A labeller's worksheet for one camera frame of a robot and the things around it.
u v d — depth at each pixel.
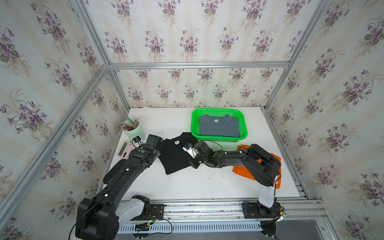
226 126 1.07
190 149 0.80
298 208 0.75
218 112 1.14
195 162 0.80
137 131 0.89
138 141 0.71
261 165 0.50
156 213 0.72
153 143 0.63
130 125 0.95
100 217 0.38
